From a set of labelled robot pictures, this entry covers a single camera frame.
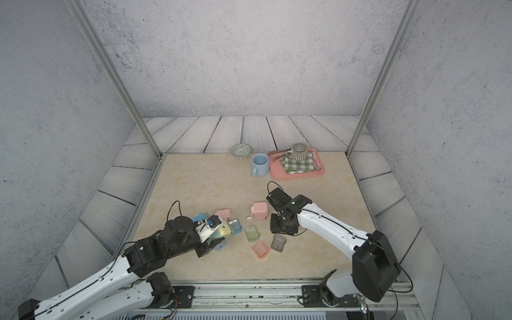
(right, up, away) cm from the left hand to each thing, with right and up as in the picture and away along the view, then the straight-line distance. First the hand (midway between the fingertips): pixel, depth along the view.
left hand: (221, 233), depth 72 cm
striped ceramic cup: (+35, +32, +39) cm, 61 cm away
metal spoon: (+45, +24, +42) cm, 66 cm away
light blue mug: (+14, +25, +33) cm, 44 cm away
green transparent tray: (+10, -6, +17) cm, 21 cm away
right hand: (+21, -2, +9) cm, 22 cm away
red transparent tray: (+14, -11, +13) cm, 22 cm away
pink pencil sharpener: (+13, +4, +17) cm, 22 cm away
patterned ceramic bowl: (+2, +34, +50) cm, 60 cm away
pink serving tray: (+24, +21, +41) cm, 51 cm away
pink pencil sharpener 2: (-3, +2, +23) cm, 23 cm away
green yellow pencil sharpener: (+1, +2, -3) cm, 3 cm away
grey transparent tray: (+21, -9, +15) cm, 28 cm away
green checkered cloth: (+31, +24, +43) cm, 58 cm away
